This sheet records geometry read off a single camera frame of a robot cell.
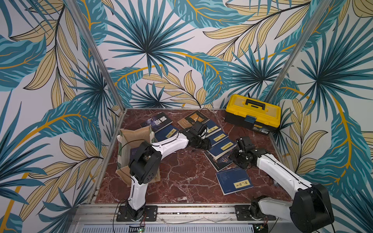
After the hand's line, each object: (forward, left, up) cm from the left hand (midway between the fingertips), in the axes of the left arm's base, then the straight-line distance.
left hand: (208, 147), depth 88 cm
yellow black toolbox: (+23, -30, +6) cm, 38 cm away
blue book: (+16, +28, -7) cm, 32 cm away
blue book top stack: (+21, -6, -7) cm, 23 cm away
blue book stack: (+13, -8, -7) cm, 16 cm away
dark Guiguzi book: (-6, -9, -8) cm, 13 cm away
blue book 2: (-16, -14, -8) cm, 23 cm away
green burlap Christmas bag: (0, +47, +7) cm, 48 cm away
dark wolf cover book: (+25, +36, -8) cm, 44 cm away
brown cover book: (+33, +5, -8) cm, 34 cm away
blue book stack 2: (+3, -10, -6) cm, 12 cm away
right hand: (-6, -13, -2) cm, 15 cm away
